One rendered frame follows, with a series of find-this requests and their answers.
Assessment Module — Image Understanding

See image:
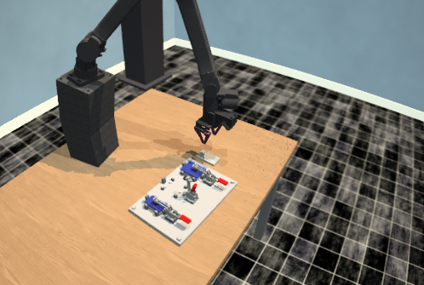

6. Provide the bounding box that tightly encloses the blue rectangular block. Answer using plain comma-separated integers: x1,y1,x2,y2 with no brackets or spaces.
145,195,164,215

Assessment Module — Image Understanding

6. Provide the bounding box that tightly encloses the blue flat plate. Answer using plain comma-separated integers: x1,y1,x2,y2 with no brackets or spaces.
180,161,203,180

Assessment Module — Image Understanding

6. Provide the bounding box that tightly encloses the toggle clamp with red handle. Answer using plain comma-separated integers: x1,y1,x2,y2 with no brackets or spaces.
192,163,228,186

